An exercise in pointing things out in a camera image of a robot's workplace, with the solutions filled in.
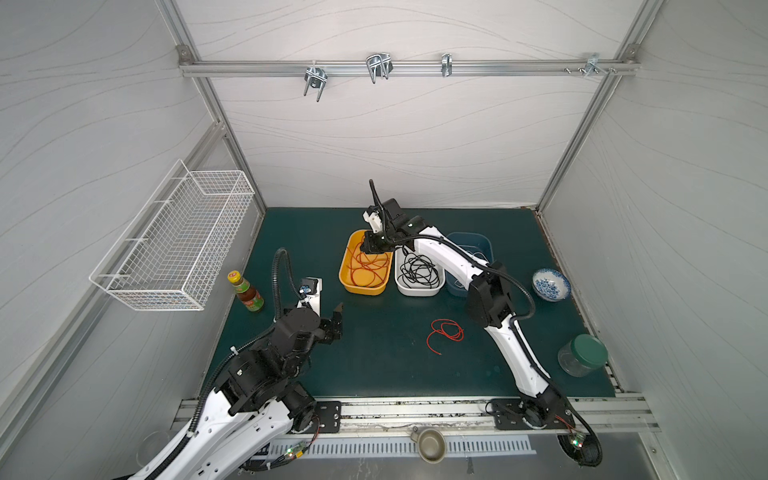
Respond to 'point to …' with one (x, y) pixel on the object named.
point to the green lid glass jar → (583, 356)
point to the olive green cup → (431, 445)
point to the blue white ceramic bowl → (551, 285)
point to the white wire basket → (167, 255)
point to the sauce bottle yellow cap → (249, 296)
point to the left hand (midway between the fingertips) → (331, 299)
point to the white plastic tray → (417, 290)
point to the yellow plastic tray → (353, 239)
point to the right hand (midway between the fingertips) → (363, 240)
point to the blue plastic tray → (476, 244)
